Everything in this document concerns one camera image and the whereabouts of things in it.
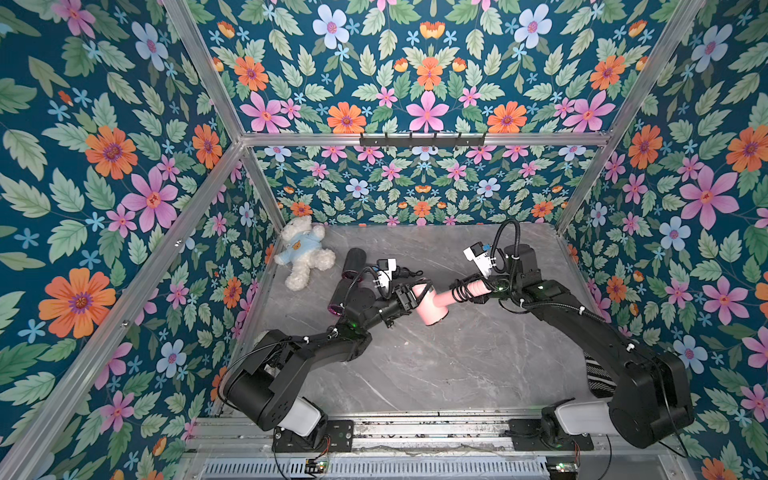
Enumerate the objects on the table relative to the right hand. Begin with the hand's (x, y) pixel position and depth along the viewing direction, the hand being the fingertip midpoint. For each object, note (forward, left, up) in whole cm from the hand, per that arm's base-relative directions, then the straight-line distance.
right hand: (460, 281), depth 79 cm
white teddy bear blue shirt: (+20, +52, -12) cm, 57 cm away
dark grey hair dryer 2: (+13, +35, -17) cm, 41 cm away
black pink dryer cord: (-9, +1, +8) cm, 12 cm away
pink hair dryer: (-8, +8, 0) cm, 12 cm away
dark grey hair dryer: (+20, +34, -15) cm, 42 cm away
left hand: (-3, +8, +2) cm, 9 cm away
